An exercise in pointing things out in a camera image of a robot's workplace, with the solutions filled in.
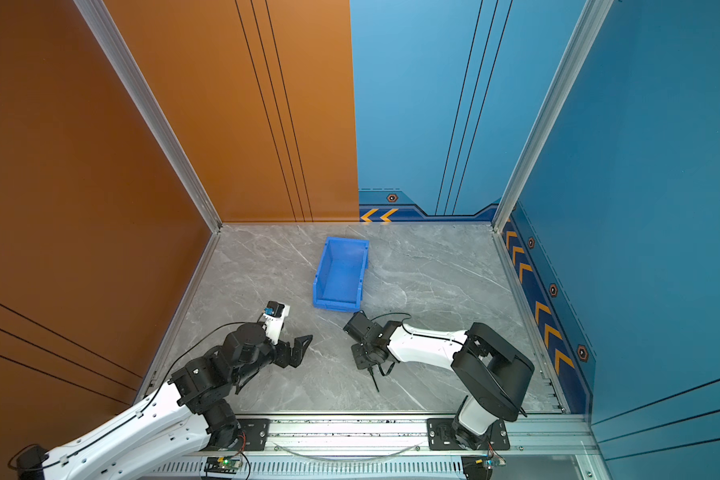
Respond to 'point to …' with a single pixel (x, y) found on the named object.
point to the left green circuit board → (224, 465)
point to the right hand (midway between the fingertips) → (359, 358)
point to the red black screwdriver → (370, 369)
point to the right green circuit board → (480, 467)
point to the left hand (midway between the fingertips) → (299, 330)
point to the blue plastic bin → (338, 281)
